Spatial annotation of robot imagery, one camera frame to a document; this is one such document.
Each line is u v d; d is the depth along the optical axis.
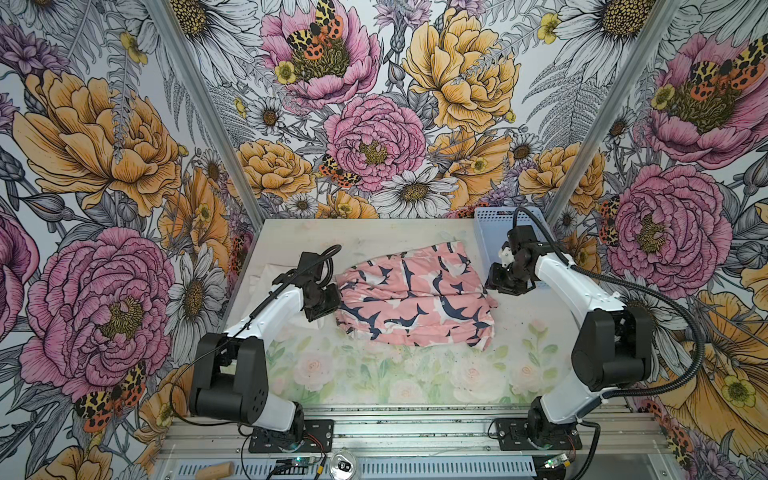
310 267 0.73
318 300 0.75
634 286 0.49
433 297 0.95
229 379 0.43
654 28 0.74
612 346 0.46
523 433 0.74
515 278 0.76
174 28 0.73
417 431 0.76
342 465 0.59
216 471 0.68
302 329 0.92
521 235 0.74
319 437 0.74
